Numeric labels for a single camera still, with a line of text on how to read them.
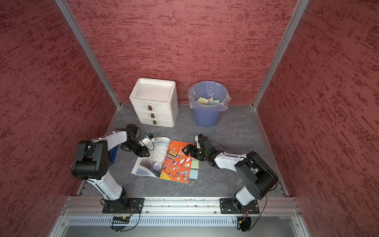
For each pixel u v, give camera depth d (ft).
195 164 2.86
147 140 2.86
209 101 3.45
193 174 2.80
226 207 2.39
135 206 2.43
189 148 2.62
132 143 2.56
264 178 1.47
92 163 1.58
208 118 3.20
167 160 2.94
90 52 2.88
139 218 2.32
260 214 2.33
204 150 2.41
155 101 2.94
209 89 3.30
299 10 2.34
